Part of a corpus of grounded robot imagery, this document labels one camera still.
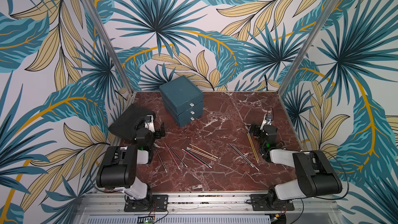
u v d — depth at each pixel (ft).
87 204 2.45
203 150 2.96
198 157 2.88
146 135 2.35
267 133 2.27
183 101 2.79
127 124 3.11
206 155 2.89
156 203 2.38
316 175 1.48
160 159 2.83
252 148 3.03
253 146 3.04
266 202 2.39
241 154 2.95
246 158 2.88
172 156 2.88
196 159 2.87
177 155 2.88
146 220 2.35
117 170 1.46
